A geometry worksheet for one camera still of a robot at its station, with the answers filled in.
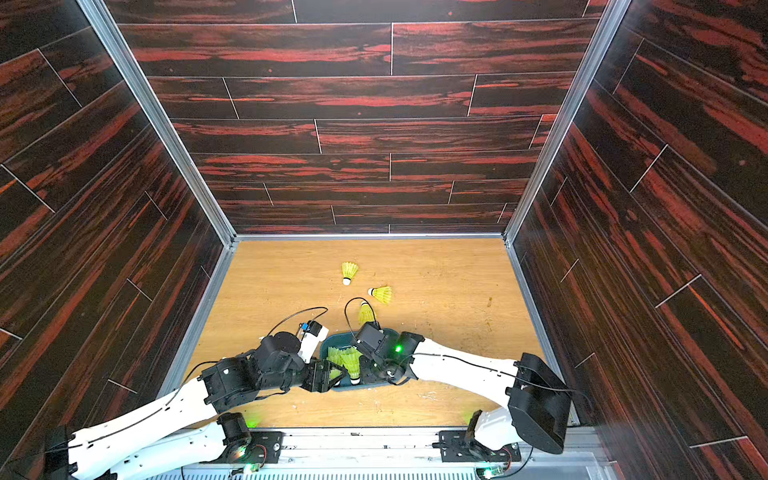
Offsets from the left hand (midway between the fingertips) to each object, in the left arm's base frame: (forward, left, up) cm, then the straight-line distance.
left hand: (340, 373), depth 71 cm
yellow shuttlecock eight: (+7, -1, -7) cm, 10 cm away
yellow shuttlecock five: (+40, +3, -10) cm, 42 cm away
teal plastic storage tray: (+13, +2, -9) cm, 16 cm away
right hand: (+5, -7, -8) cm, 12 cm away
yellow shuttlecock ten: (+31, -10, -11) cm, 34 cm away
